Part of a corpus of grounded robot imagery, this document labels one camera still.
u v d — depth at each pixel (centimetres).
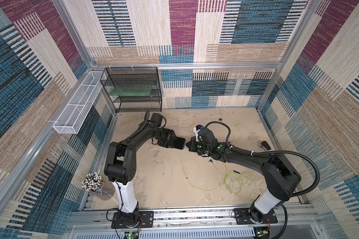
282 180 45
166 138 83
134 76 102
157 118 77
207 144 68
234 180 87
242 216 73
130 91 100
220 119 115
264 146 95
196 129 81
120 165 50
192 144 76
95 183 67
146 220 73
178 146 92
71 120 92
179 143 91
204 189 83
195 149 78
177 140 102
